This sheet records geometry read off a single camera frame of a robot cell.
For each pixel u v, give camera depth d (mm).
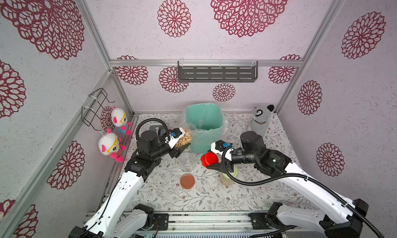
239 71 947
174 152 626
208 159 622
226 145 509
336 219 398
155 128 1029
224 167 540
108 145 791
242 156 547
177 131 591
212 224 732
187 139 671
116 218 417
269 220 659
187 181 879
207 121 950
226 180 786
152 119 501
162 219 746
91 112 749
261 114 927
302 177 437
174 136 583
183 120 834
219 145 508
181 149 636
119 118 931
